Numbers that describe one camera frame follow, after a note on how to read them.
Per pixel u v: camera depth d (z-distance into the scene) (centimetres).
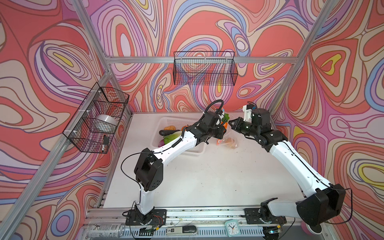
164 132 98
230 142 85
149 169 47
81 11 69
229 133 73
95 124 71
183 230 66
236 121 66
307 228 68
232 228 69
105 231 66
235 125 66
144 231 72
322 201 38
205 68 96
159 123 101
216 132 73
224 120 80
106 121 72
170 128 102
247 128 64
